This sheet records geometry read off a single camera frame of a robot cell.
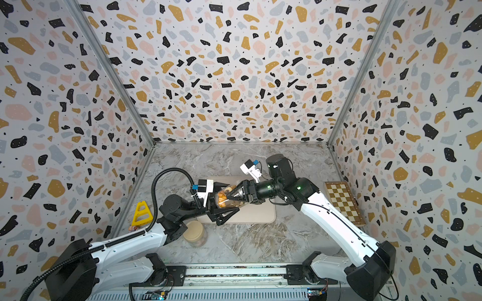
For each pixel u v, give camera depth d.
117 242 0.47
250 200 0.54
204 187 0.56
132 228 0.83
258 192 0.58
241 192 0.58
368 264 0.38
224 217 0.60
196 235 0.74
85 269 0.40
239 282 0.73
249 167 0.63
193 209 0.56
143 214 0.90
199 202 0.60
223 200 0.60
